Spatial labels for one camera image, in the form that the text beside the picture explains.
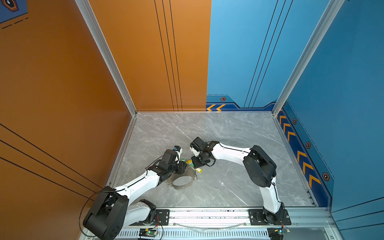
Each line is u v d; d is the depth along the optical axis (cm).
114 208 41
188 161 91
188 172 94
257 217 72
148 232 71
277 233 71
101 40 80
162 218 74
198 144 74
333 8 70
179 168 77
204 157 69
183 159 92
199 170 89
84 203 46
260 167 52
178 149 79
